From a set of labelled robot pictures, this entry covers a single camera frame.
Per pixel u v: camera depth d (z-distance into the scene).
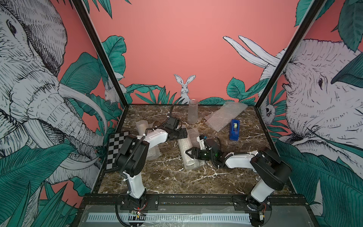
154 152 0.88
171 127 0.76
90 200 0.76
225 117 1.11
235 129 0.98
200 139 0.84
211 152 0.69
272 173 0.46
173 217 0.70
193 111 1.02
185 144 0.88
